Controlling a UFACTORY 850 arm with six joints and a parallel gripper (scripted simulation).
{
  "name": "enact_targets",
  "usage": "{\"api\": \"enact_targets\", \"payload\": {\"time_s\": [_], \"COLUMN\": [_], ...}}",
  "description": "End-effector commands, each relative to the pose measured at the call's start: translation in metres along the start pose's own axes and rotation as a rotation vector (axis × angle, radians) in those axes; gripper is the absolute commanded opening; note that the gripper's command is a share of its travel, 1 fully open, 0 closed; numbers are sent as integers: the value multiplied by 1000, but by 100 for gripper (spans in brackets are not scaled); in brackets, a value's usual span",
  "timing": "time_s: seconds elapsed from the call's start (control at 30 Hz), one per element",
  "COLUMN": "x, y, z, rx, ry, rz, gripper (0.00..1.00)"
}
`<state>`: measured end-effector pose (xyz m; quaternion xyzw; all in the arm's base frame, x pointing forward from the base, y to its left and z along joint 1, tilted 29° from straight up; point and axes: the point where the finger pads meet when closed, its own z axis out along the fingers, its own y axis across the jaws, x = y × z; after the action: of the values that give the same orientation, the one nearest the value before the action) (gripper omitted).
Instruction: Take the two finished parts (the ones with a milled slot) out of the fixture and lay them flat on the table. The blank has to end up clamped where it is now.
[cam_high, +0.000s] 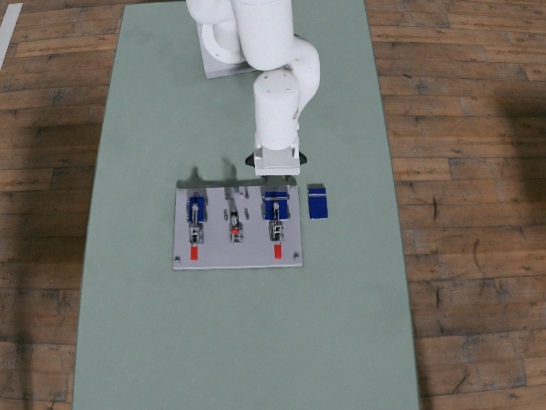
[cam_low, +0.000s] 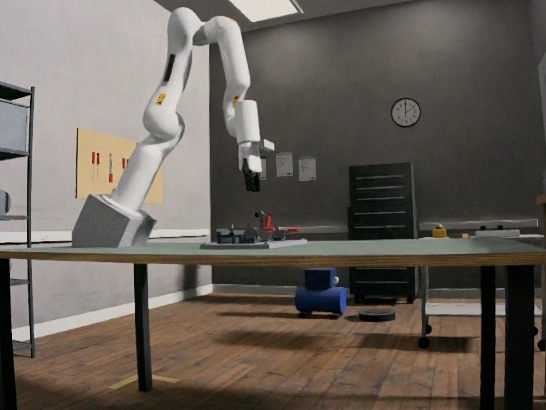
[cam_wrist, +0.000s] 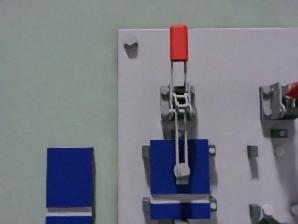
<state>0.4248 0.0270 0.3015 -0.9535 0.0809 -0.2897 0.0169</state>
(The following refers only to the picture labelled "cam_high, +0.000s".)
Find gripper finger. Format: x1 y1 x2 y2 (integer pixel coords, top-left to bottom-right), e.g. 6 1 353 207
285 151 307 181
246 152 268 182

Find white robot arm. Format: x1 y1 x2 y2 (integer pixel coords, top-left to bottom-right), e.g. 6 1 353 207
186 0 320 175

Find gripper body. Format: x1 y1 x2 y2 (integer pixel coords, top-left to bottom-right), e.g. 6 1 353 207
253 132 299 164

